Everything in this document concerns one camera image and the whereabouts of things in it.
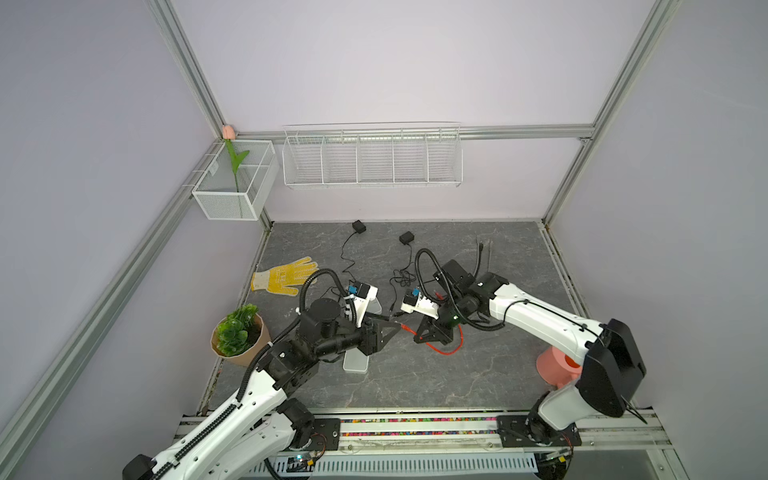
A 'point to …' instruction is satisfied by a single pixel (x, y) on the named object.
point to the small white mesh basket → (216, 191)
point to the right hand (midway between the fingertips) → (419, 340)
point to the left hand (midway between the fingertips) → (393, 329)
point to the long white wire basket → (373, 155)
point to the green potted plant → (241, 336)
